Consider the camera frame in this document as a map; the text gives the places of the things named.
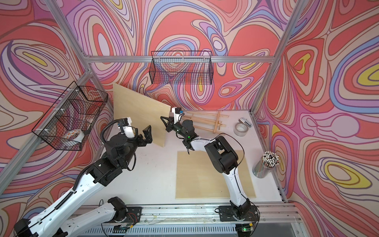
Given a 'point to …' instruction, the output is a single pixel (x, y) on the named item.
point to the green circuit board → (120, 229)
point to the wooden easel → (206, 120)
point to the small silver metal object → (245, 121)
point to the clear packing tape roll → (240, 129)
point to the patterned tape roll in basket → (77, 135)
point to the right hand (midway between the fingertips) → (161, 120)
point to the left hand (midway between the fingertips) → (144, 127)
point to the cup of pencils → (263, 167)
